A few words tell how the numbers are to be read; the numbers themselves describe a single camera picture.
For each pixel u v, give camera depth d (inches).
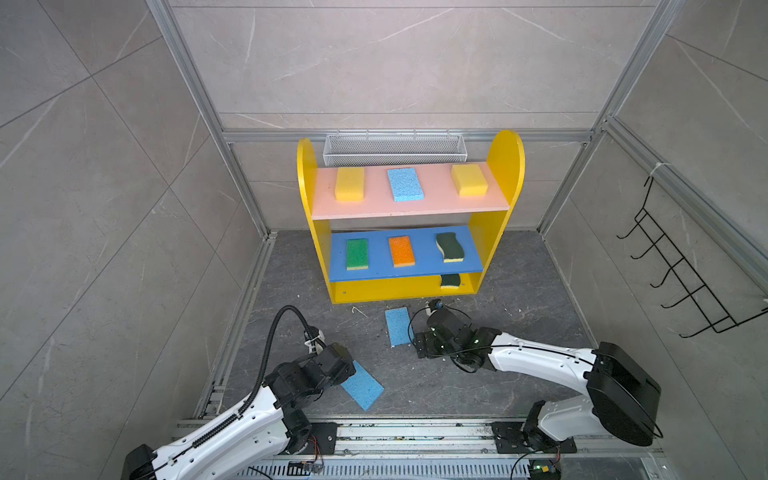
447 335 25.5
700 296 25.2
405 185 28.8
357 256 36.0
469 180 28.7
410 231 38.6
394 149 38.6
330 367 22.8
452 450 28.7
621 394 16.1
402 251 36.6
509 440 28.7
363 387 31.7
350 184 29.2
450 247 37.1
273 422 19.7
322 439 28.9
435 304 30.2
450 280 39.4
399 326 36.4
